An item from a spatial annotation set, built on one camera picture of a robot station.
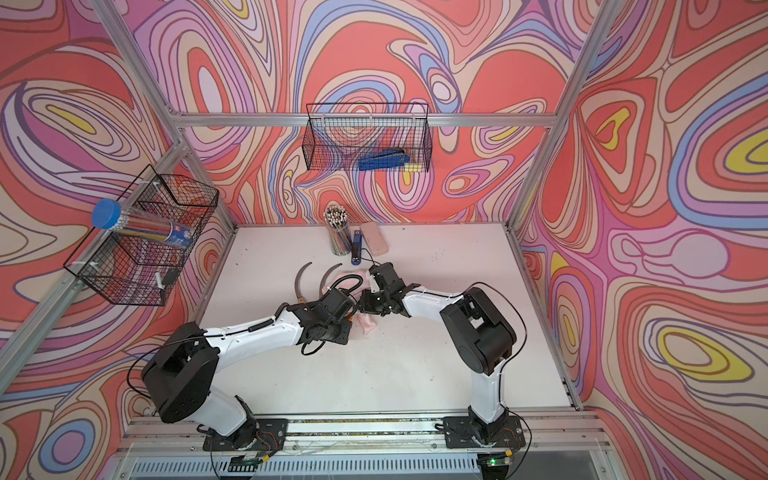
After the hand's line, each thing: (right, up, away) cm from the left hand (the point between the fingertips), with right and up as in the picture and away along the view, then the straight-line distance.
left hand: (350, 332), depth 88 cm
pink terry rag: (+3, +16, -12) cm, 20 cm away
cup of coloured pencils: (-6, +35, +11) cm, 37 cm away
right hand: (+3, +5, +5) cm, 8 cm away
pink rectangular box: (+7, +29, +26) cm, 39 cm away
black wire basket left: (-52, +20, -17) cm, 58 cm away
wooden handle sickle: (-18, +8, +10) cm, 22 cm away
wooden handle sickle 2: (-11, +15, +17) cm, 25 cm away
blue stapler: (-1, +26, +24) cm, 35 cm away
